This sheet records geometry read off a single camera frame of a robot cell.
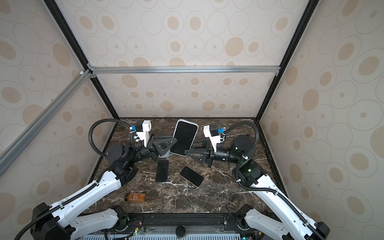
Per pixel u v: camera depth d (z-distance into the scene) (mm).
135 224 728
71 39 774
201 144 562
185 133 501
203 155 489
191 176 897
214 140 479
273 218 539
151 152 497
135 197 778
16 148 529
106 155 481
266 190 434
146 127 479
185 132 500
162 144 540
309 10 689
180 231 630
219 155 503
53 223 380
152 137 550
